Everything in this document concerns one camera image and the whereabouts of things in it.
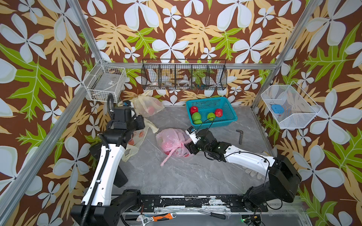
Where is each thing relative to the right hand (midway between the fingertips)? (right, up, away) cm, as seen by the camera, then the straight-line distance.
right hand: (187, 141), depth 84 cm
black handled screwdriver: (+17, -37, -13) cm, 43 cm away
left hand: (-25, +14, -10) cm, 31 cm away
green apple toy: (+20, +16, +24) cm, 35 cm away
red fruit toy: (+26, +19, +25) cm, 41 cm away
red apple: (+6, +21, +27) cm, 35 cm away
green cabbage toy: (+8, +16, +24) cm, 30 cm away
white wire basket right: (+62, +21, -2) cm, 65 cm away
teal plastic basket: (+18, +25, +31) cm, 44 cm away
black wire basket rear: (-3, +45, +14) cm, 47 cm away
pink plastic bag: (-10, -1, +3) cm, 10 cm away
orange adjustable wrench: (-21, -37, -15) cm, 46 cm away
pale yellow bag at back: (-31, +24, +24) cm, 46 cm away
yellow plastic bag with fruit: (-35, 0, +17) cm, 39 cm away
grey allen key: (+42, +3, +20) cm, 47 cm away
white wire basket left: (-55, +39, +7) cm, 68 cm away
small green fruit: (+9, +12, +19) cm, 24 cm away
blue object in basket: (+55, +20, +1) cm, 59 cm away
